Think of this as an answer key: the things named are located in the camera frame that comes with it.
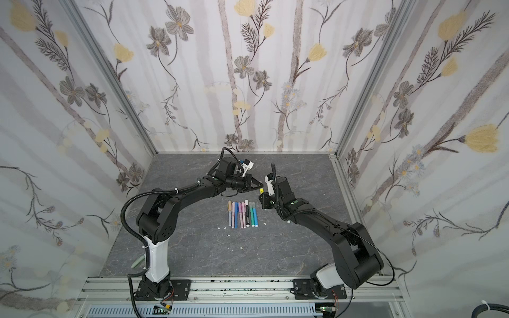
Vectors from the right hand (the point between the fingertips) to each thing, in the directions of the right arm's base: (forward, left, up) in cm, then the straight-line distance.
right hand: (257, 192), depth 86 cm
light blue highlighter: (-4, +1, -14) cm, 14 cm away
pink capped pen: (-1, +6, -13) cm, 15 cm away
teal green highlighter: (-6, +2, -13) cm, 14 cm away
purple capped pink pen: (-3, +8, -14) cm, 16 cm away
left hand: (+4, -1, +2) cm, 5 cm away
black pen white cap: (-4, +4, -14) cm, 15 cm away
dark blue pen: (-5, +9, -13) cm, 17 cm away
